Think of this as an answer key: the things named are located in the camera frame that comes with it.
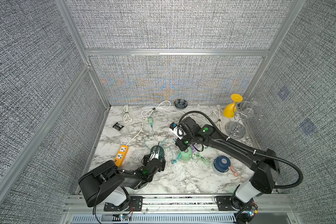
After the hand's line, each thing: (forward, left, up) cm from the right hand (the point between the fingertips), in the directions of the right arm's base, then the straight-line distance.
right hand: (175, 139), depth 79 cm
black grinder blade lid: (+43, -7, -15) cm, 46 cm away
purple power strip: (-8, -9, +6) cm, 13 cm away
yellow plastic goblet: (+23, -37, -2) cm, 44 cm away
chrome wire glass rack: (+18, -46, -17) cm, 52 cm away
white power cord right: (+33, -37, -17) cm, 52 cm away
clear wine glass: (+24, -52, -5) cm, 58 cm away
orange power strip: (-3, +34, -14) cm, 37 cm away
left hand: (-7, +9, -14) cm, 18 cm away
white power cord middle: (+44, +8, -18) cm, 49 cm away
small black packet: (+20, +41, -16) cm, 48 cm away
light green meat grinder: (-7, -6, -9) cm, 13 cm away
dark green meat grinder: (-4, +8, -7) cm, 12 cm away
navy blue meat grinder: (-11, -25, -7) cm, 29 cm away
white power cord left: (+29, +36, -17) cm, 49 cm away
